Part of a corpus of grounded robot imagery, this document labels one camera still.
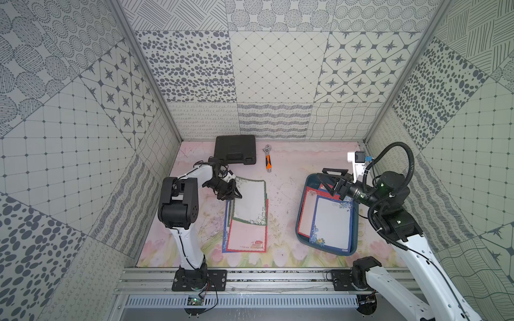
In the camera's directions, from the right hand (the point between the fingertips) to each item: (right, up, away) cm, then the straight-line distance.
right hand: (319, 176), depth 64 cm
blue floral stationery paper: (-35, -25, +24) cm, 49 cm away
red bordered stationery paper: (-27, -28, +22) cm, 45 cm away
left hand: (-27, -13, +28) cm, 40 cm away
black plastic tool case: (-34, +11, +49) cm, 61 cm away
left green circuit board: (-43, -47, +8) cm, 64 cm away
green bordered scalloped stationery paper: (-24, -19, +34) cm, 45 cm away
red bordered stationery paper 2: (+3, -18, +28) cm, 34 cm away
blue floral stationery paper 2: (+13, -24, +24) cm, 36 cm away
